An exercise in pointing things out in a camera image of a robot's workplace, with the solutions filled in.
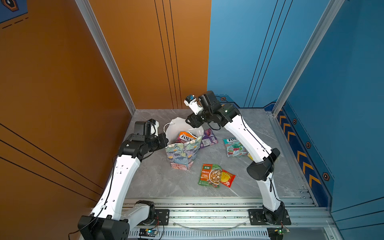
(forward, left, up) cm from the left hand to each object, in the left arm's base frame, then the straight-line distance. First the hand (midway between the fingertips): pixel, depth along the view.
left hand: (168, 138), depth 75 cm
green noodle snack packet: (-9, -23, -23) cm, 34 cm away
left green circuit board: (-37, +8, -25) cm, 46 cm away
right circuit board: (-37, -53, -24) cm, 69 cm away
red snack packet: (-12, -32, -22) cm, 41 cm away
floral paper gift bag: (-5, -4, -6) cm, 9 cm away
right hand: (+9, -10, +6) cm, 15 cm away
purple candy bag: (+16, -23, -22) cm, 35 cm away
